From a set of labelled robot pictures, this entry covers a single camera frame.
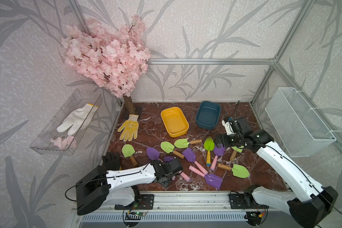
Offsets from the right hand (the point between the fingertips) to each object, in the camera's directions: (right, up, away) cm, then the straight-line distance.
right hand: (220, 138), depth 77 cm
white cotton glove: (-71, +11, -10) cm, 72 cm away
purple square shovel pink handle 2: (+2, -11, +14) cm, 18 cm away
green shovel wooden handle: (-29, -9, +17) cm, 35 cm away
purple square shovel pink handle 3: (-2, -24, +2) cm, 24 cm away
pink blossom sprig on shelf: (-71, +2, -18) cm, 73 cm away
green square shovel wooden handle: (+13, -11, +14) cm, 22 cm away
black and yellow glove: (-64, -16, +10) cm, 67 cm away
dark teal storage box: (+1, +13, +38) cm, 40 cm away
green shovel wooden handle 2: (-20, -7, +19) cm, 29 cm away
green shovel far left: (-57, -11, +17) cm, 60 cm away
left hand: (-25, -22, +4) cm, 34 cm away
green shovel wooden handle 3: (+13, -20, +8) cm, 25 cm away
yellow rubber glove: (-59, +4, +28) cm, 66 cm away
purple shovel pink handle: (-40, -12, +14) cm, 44 cm away
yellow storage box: (-26, +8, +31) cm, 41 cm away
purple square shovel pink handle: (-15, -13, +12) cm, 23 cm away
